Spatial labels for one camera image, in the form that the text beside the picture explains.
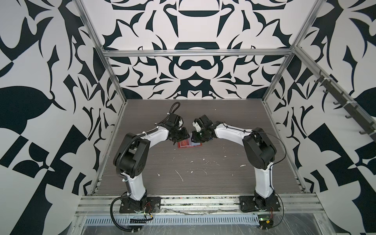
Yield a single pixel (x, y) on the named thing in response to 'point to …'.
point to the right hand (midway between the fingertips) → (192, 138)
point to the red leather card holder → (188, 143)
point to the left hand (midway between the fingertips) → (189, 133)
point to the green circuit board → (265, 222)
